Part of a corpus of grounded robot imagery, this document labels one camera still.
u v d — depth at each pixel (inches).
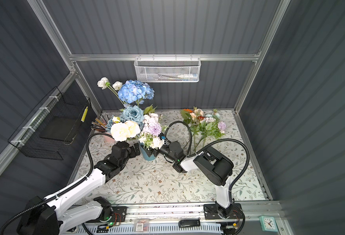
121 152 24.5
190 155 24.3
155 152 29.0
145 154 30.9
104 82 28.4
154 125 26.2
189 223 26.9
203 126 41.3
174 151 26.8
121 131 22.7
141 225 26.9
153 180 33.3
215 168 19.8
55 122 29.8
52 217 15.6
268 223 27.3
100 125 37.9
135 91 25.8
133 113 25.2
